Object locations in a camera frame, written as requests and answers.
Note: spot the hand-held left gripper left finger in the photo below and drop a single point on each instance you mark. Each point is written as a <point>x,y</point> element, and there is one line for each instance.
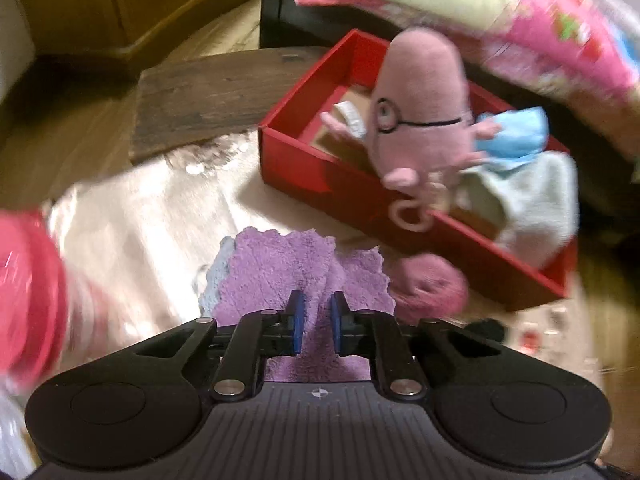
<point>298,325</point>

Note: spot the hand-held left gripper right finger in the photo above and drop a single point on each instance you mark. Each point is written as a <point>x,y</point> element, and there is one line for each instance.
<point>337,325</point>

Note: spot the purple fluffy towel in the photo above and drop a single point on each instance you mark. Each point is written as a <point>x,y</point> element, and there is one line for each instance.
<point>280,265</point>

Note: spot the pale blue cloth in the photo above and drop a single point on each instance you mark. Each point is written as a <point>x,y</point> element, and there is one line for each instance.
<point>215,280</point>

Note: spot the pink knitted yarn ball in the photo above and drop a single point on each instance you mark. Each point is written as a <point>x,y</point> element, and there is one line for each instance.
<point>430,285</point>

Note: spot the red cardboard box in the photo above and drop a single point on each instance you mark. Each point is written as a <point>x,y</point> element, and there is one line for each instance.
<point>310,170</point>

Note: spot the light green towel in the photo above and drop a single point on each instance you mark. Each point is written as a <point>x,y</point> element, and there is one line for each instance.
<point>535,200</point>

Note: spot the pink pig plush with glasses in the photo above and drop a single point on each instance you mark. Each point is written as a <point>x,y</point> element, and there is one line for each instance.
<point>420,90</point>

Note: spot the blue face mask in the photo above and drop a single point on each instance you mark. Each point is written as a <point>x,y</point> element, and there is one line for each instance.
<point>520,135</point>

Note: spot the dark wooden board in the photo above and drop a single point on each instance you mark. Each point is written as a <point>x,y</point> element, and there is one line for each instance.
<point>200,100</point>

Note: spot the pink lid plastic jar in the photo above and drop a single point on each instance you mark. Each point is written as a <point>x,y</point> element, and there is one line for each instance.
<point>30,285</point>

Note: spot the clear plastic bottle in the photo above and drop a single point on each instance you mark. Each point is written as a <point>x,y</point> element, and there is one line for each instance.
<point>12,430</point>

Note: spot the wooden desk cabinet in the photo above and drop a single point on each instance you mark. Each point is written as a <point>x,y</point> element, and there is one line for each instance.
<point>150,0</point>

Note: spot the pink cartoon quilt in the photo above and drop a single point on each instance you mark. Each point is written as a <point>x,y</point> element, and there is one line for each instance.
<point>525,10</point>

